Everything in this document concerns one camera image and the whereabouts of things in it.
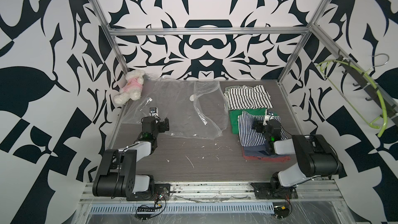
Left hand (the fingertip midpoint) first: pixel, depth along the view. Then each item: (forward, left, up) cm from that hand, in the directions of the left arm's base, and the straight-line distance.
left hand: (156, 116), depth 92 cm
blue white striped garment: (-15, -51, 0) cm, 53 cm away
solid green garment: (+3, -47, -4) cm, 48 cm away
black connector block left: (-45, +1, -9) cm, 46 cm away
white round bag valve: (+12, -22, +2) cm, 25 cm away
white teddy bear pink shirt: (+21, +18, +2) cm, 28 cm away
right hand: (-1, -63, -2) cm, 63 cm away
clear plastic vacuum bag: (+4, -22, +1) cm, 23 cm away
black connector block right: (-47, -60, -9) cm, 77 cm away
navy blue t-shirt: (-22, -56, -3) cm, 60 cm away
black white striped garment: (+16, -56, -4) cm, 58 cm away
